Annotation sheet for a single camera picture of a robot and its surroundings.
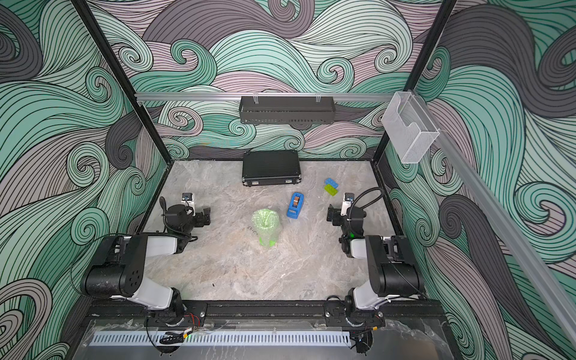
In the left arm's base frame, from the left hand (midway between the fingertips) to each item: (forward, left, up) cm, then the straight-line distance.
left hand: (196, 206), depth 94 cm
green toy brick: (+13, -61, -5) cm, 62 cm away
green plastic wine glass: (-12, -31, +8) cm, 34 cm away
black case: (+25, -31, -3) cm, 40 cm away
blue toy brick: (+19, -61, -5) cm, 64 cm away
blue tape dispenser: (+2, -43, -3) cm, 43 cm away
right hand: (0, -62, +1) cm, 62 cm away
